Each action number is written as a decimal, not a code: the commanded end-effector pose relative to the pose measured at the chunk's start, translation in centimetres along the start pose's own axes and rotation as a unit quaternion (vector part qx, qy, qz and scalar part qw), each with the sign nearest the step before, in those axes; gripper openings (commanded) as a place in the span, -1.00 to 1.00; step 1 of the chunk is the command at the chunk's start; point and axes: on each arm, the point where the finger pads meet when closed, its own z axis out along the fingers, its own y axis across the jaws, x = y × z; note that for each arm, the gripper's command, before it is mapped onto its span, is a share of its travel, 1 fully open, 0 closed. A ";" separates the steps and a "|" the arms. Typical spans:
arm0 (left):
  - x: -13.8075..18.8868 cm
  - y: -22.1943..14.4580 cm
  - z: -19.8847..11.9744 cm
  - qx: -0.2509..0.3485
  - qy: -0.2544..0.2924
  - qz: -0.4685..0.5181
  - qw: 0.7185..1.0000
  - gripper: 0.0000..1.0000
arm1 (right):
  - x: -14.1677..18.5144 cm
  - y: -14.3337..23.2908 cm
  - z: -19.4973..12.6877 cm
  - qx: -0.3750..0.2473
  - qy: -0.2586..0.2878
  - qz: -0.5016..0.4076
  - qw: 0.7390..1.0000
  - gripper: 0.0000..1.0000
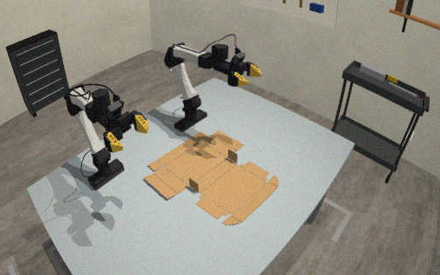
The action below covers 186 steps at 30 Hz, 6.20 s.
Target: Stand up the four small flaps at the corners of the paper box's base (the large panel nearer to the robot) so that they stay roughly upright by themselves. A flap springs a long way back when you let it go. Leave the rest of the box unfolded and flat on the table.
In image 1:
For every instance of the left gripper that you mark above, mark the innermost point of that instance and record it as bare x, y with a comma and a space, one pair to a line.
234, 78

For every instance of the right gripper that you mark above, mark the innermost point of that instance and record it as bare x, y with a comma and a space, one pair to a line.
121, 125

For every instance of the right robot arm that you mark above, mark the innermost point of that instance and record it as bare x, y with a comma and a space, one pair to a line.
104, 109

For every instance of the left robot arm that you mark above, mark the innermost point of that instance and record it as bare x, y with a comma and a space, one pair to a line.
191, 100

